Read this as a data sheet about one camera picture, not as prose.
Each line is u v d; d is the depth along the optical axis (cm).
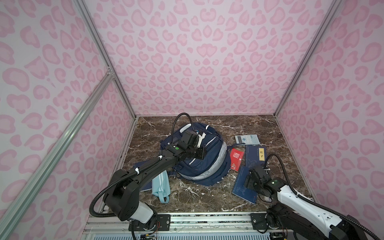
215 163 79
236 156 95
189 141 64
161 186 82
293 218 58
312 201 48
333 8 70
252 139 104
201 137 75
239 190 82
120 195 43
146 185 82
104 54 84
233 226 72
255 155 95
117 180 44
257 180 67
